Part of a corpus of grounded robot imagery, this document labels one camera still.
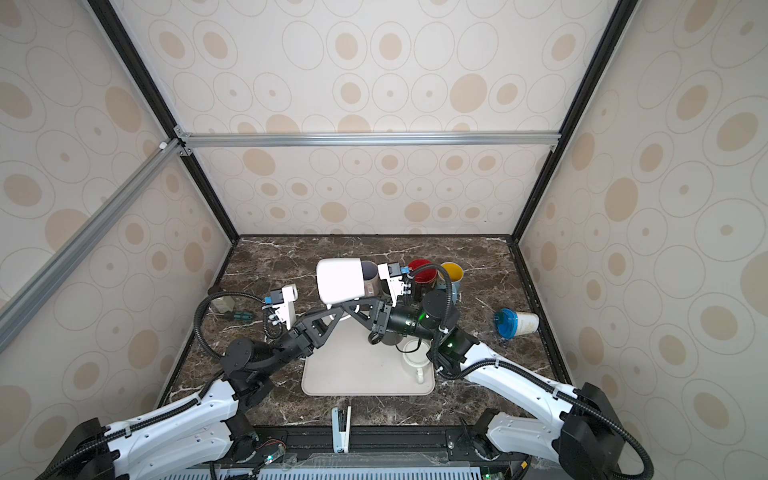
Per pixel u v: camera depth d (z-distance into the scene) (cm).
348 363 87
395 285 60
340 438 73
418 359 80
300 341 56
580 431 39
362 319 59
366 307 59
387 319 56
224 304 94
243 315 95
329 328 58
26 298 52
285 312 59
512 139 91
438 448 74
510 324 89
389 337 87
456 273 98
